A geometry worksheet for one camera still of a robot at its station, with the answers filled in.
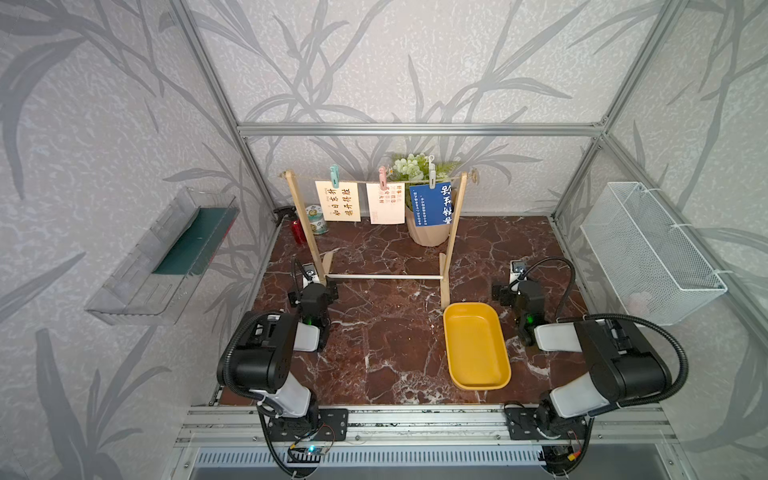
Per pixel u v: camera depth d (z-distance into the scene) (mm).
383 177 666
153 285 632
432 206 751
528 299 707
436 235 1056
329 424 729
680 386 434
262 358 454
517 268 809
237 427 759
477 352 866
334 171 1075
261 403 493
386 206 750
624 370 445
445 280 994
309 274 791
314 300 707
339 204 752
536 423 725
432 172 655
